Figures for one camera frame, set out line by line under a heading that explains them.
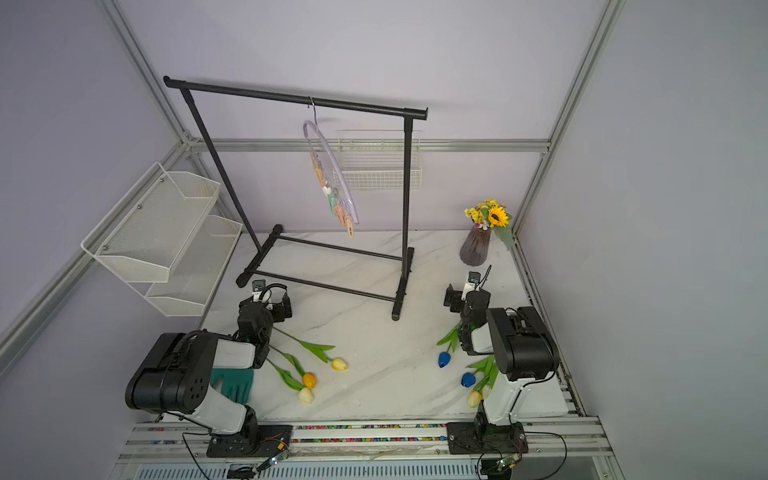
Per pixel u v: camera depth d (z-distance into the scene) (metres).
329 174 1.03
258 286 0.80
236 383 0.79
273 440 0.74
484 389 0.80
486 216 0.90
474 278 0.84
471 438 0.74
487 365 0.85
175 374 0.45
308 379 0.82
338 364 0.84
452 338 0.91
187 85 0.66
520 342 0.50
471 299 0.80
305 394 0.80
